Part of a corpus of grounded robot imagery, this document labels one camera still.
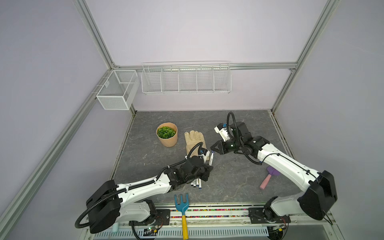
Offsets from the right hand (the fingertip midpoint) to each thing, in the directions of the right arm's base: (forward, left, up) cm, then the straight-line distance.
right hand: (212, 149), depth 77 cm
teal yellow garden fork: (-24, +15, -17) cm, 33 cm away
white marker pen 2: (-11, +10, -19) cm, 24 cm away
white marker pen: (-5, +1, -2) cm, 5 cm away
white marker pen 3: (-11, +8, -18) cm, 23 cm away
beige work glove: (+18, +12, -18) cm, 28 cm away
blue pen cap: (-2, 0, 0) cm, 2 cm away
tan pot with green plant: (+15, +27, -7) cm, 32 cm away
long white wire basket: (+48, +15, +12) cm, 52 cm away
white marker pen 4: (-12, +6, -18) cm, 23 cm away
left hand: (-9, 0, -6) cm, 11 cm away
